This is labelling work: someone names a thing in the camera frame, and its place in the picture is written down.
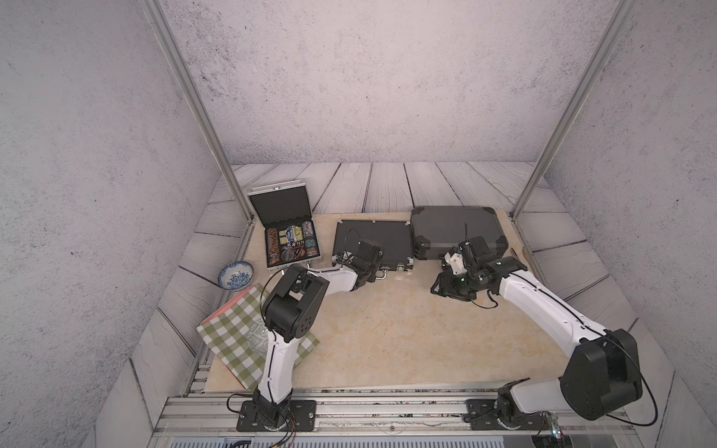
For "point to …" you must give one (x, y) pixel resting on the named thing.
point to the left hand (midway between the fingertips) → (385, 257)
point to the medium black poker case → (396, 238)
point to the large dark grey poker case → (439, 230)
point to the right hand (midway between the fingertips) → (440, 290)
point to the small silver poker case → (285, 213)
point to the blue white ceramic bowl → (235, 275)
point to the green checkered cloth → (237, 332)
